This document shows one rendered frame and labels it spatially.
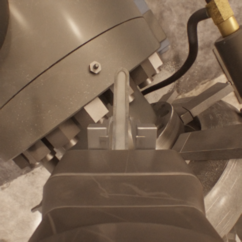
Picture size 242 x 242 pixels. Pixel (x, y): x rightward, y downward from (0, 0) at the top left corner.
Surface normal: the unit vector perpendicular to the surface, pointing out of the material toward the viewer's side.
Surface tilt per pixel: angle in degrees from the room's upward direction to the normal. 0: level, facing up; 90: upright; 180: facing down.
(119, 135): 4
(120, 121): 4
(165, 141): 44
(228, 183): 48
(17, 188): 0
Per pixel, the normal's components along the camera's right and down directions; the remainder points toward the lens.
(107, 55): 0.42, -0.04
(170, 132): 0.62, -0.23
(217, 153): -0.57, 0.59
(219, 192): 0.02, -0.44
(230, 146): -0.58, -0.78
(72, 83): 0.22, 0.12
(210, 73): -0.05, 0.33
